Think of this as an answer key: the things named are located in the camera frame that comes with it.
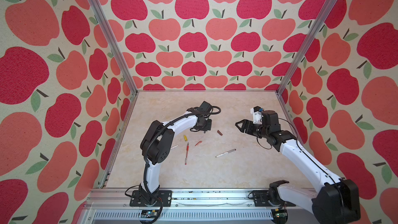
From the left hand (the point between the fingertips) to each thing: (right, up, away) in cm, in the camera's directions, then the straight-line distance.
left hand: (209, 130), depth 94 cm
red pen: (-13, -11, -3) cm, 17 cm away
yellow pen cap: (-15, -5, +2) cm, 16 cm away
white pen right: (+9, -13, -4) cm, 16 cm away
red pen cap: (-7, -8, -1) cm, 10 cm away
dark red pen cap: (+6, -2, +5) cm, 8 cm away
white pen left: (-20, -9, -2) cm, 23 cm away
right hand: (+17, +3, -11) cm, 20 cm away
